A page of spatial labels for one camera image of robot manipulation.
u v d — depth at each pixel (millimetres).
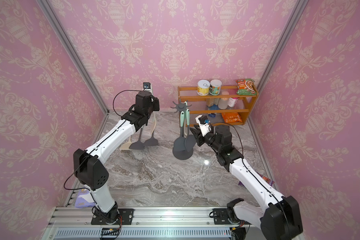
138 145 1010
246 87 895
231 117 1126
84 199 743
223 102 970
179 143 835
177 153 965
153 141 1031
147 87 698
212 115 1113
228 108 1029
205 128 644
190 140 845
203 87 873
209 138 648
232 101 973
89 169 459
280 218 380
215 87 870
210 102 1001
